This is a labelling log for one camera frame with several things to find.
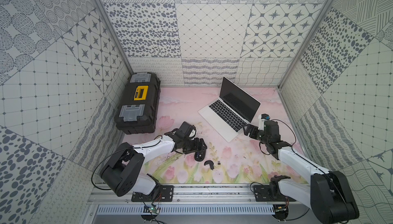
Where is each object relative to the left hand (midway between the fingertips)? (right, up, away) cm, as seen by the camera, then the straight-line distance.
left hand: (202, 145), depth 85 cm
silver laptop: (+18, +16, +19) cm, 31 cm away
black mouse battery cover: (+5, -10, -1) cm, 11 cm away
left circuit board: (-25, -26, -14) cm, 39 cm away
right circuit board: (+37, -26, -13) cm, 47 cm away
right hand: (+28, +8, +4) cm, 29 cm away
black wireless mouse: (-2, -6, -1) cm, 6 cm away
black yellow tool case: (-37, +20, +1) cm, 42 cm away
